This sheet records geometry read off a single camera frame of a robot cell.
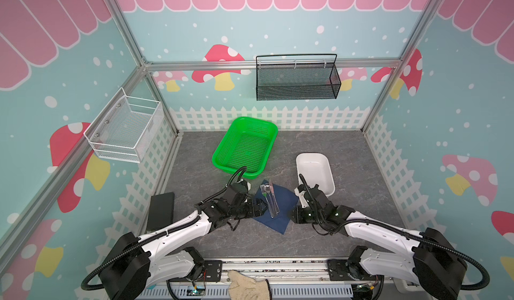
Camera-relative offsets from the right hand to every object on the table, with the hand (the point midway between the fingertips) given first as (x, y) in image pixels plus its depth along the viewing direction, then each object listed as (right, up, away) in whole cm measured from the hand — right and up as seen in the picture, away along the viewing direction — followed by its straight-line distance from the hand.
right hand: (287, 213), depth 82 cm
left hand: (-11, +1, -1) cm, 11 cm away
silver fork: (-5, +1, +9) cm, 10 cm away
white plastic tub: (+18, +16, +21) cm, 32 cm away
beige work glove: (-17, -23, -11) cm, 30 cm away
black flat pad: (-57, -2, +9) cm, 57 cm away
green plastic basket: (-20, +30, +34) cm, 49 cm away
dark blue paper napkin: (+1, +3, +10) cm, 10 cm away
